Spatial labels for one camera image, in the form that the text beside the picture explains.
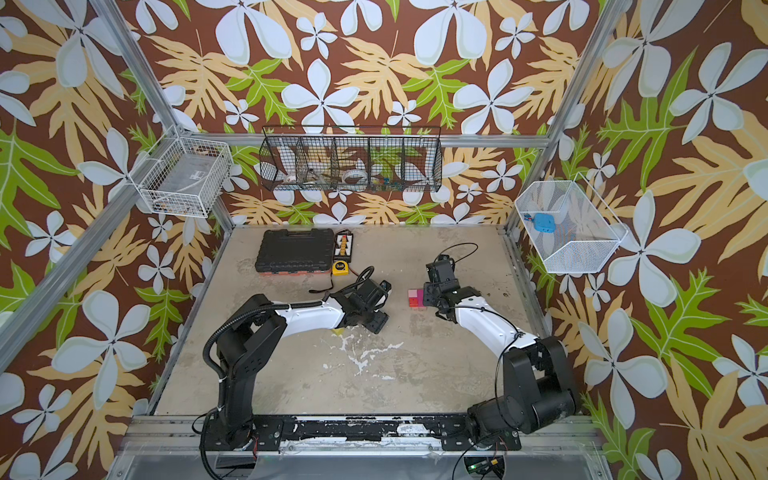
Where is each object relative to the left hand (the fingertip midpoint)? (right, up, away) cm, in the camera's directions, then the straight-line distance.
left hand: (377, 310), depth 96 cm
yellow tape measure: (-13, +13, +9) cm, 21 cm away
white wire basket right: (+56, +24, -17) cm, 63 cm away
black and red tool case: (-30, +19, +14) cm, 38 cm away
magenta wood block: (+14, +4, 0) cm, 15 cm away
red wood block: (+12, +3, +1) cm, 12 cm away
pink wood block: (+12, +5, +3) cm, 13 cm away
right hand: (+17, +7, -5) cm, 20 cm away
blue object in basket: (+49, +28, -9) cm, 57 cm away
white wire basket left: (-56, +41, -9) cm, 71 cm away
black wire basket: (-10, +50, +2) cm, 51 cm away
